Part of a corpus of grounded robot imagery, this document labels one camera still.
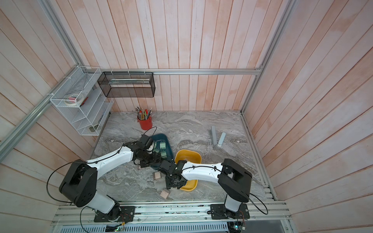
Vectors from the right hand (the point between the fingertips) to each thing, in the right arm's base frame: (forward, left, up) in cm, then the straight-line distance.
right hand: (172, 184), depth 82 cm
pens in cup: (+42, +23, +14) cm, 50 cm away
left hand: (+11, +10, +4) cm, 15 cm away
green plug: (+25, +8, +2) cm, 26 cm away
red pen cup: (+44, +23, +1) cm, 49 cm away
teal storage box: (+30, +11, +3) cm, 32 cm away
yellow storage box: (+19, -12, -2) cm, 23 cm away
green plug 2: (+17, +7, +2) cm, 19 cm away
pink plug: (+4, +9, +2) cm, 10 cm away
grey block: (+32, -27, +5) cm, 42 cm away
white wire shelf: (+31, +47, +31) cm, 64 cm away
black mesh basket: (+60, +34, +27) cm, 74 cm away
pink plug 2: (-6, +4, +1) cm, 7 cm away
